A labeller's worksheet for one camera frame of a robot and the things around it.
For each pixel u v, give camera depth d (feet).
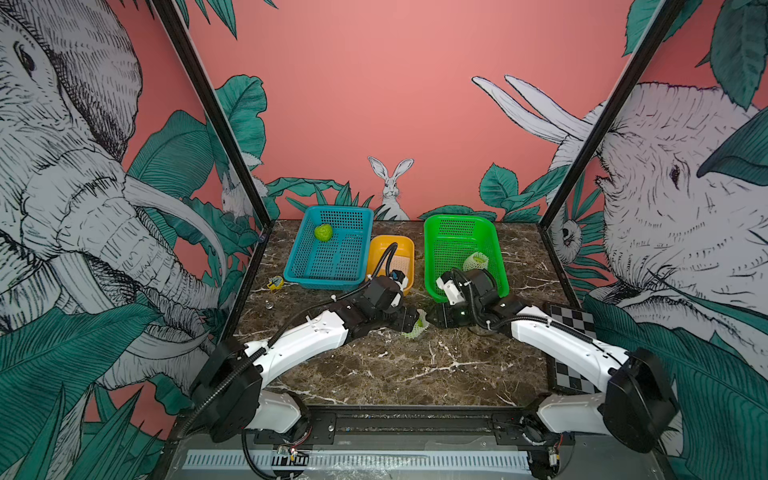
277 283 3.31
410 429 2.46
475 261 3.23
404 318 2.34
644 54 2.48
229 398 1.33
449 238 3.79
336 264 3.52
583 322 2.98
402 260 3.43
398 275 2.41
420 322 2.63
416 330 2.72
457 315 2.35
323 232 3.63
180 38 2.40
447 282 2.48
